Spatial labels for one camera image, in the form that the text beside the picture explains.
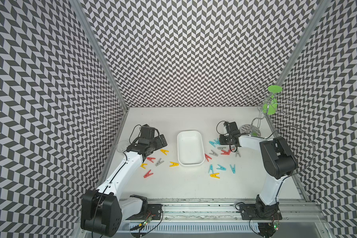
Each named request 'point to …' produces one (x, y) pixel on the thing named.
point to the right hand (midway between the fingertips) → (221, 141)
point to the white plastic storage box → (190, 147)
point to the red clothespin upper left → (150, 159)
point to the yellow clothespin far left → (142, 165)
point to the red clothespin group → (227, 153)
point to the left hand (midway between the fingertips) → (158, 143)
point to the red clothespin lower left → (148, 174)
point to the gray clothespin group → (213, 153)
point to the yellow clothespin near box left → (164, 151)
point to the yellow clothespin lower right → (214, 175)
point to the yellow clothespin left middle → (174, 164)
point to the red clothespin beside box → (207, 157)
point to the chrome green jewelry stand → (267, 104)
